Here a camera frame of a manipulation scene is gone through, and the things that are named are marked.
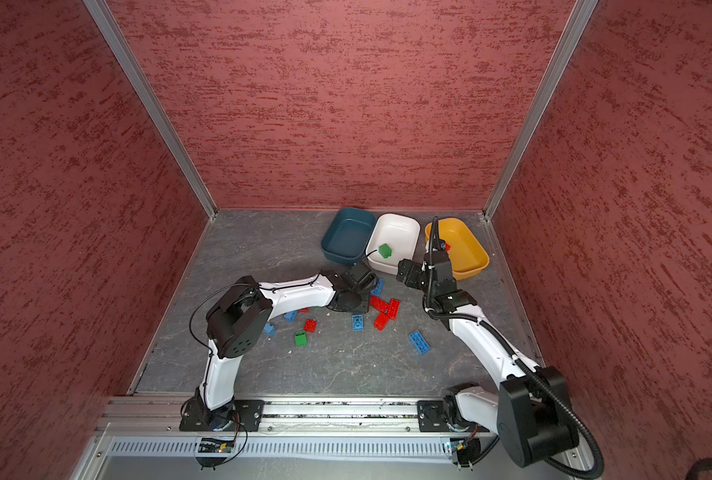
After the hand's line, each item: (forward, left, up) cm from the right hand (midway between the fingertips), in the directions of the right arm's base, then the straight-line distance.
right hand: (409, 271), depth 86 cm
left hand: (-5, +14, -13) cm, 20 cm away
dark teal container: (+25, +19, -12) cm, 34 cm away
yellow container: (+13, -24, -11) cm, 29 cm away
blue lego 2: (-10, +16, -13) cm, 23 cm away
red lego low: (-10, +9, -12) cm, 18 cm away
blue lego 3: (-8, +10, +3) cm, 13 cm away
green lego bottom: (-15, +33, -12) cm, 38 cm away
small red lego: (-10, +30, -13) cm, 35 cm away
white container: (+26, -2, -12) cm, 29 cm away
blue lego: (-16, -2, -13) cm, 21 cm away
